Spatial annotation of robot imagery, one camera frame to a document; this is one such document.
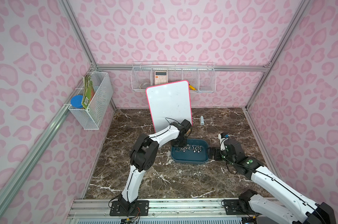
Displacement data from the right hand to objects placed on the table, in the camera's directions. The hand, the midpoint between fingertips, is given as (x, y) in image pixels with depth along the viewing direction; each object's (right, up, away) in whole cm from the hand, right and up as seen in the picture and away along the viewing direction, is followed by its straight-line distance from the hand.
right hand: (212, 148), depth 81 cm
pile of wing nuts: (-8, -3, +14) cm, 16 cm away
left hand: (-17, 0, +15) cm, 23 cm away
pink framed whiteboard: (-25, +27, +8) cm, 38 cm away
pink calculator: (-31, +45, +14) cm, 57 cm away
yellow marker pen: (-10, +38, +15) cm, 42 cm away
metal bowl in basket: (-42, +39, +12) cm, 59 cm away
